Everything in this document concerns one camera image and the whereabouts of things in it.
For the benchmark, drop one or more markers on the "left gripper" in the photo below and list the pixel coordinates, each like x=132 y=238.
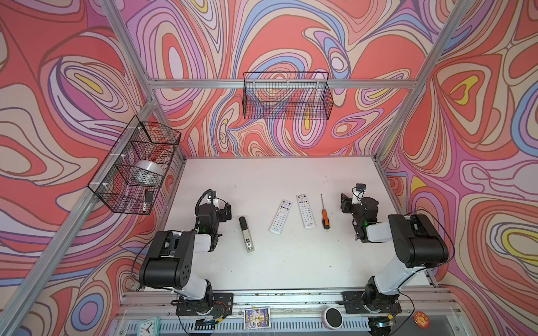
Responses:
x=221 y=213

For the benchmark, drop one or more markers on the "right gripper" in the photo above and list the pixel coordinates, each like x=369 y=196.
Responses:
x=347 y=201

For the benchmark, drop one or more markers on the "orange handled screwdriver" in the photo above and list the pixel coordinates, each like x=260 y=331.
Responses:
x=325 y=218

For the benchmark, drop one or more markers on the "white remote control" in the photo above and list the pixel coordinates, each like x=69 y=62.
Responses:
x=280 y=217
x=305 y=211

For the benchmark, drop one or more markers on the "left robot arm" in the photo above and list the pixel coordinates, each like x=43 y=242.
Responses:
x=168 y=264

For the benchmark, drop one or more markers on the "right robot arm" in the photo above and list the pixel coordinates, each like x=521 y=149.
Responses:
x=417 y=244

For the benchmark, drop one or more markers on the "beige black stapler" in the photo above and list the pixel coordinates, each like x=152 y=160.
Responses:
x=246 y=234

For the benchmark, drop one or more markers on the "small black item in basket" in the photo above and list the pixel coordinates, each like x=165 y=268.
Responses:
x=148 y=197

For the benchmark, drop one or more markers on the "white tape roll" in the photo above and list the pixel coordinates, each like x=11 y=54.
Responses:
x=146 y=170

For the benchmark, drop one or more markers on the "round black white speaker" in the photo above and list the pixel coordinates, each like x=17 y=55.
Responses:
x=332 y=318

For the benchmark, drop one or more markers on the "colourful card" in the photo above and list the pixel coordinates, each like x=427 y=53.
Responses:
x=257 y=318

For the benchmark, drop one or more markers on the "red round badge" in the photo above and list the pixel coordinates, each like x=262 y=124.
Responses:
x=421 y=320

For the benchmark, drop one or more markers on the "small green clock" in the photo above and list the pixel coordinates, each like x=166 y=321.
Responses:
x=149 y=327

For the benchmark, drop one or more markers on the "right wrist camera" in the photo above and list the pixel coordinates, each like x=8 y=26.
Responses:
x=358 y=193

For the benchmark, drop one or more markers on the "black wire basket left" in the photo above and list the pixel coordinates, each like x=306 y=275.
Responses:
x=129 y=180

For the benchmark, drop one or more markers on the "black wire basket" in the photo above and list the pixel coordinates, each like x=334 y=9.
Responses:
x=129 y=180
x=288 y=95

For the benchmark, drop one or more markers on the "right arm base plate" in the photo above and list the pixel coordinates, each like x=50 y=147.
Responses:
x=366 y=302

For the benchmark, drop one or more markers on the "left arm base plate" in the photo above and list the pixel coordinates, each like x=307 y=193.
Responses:
x=216 y=305

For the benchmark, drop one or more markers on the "black wire basket back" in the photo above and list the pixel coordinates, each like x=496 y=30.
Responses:
x=288 y=95

